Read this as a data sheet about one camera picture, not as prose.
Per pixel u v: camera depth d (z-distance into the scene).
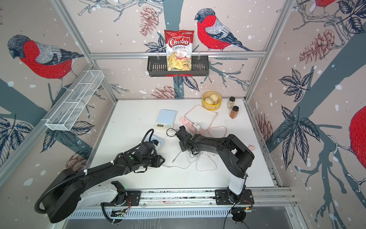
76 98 0.79
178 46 0.85
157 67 0.95
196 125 0.93
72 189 0.41
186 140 0.71
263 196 0.75
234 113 1.03
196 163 0.86
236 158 0.47
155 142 0.80
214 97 1.14
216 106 1.12
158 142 0.81
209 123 1.04
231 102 1.08
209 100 1.12
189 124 1.01
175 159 0.88
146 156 0.68
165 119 1.07
